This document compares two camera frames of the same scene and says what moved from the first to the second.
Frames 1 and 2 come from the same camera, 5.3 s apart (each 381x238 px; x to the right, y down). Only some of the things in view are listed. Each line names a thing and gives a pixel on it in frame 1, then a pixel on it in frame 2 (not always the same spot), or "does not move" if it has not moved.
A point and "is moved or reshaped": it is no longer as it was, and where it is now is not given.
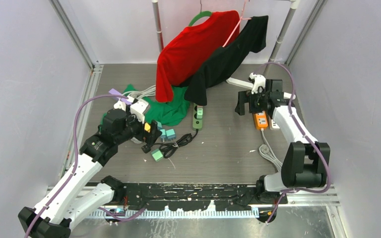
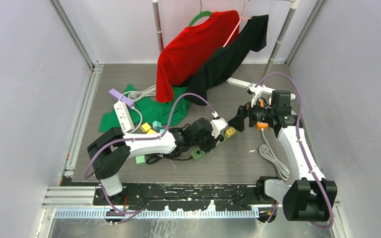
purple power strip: (113, 91) does not move
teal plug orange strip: (158, 125) does not move
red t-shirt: (182, 50) does not move
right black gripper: (244, 97) → (243, 111)
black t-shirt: (250, 34) does not move
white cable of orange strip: (266, 151) does not move
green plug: (157, 154) is moved or reshaped
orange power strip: (261, 120) does not move
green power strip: (197, 124) → (229, 132)
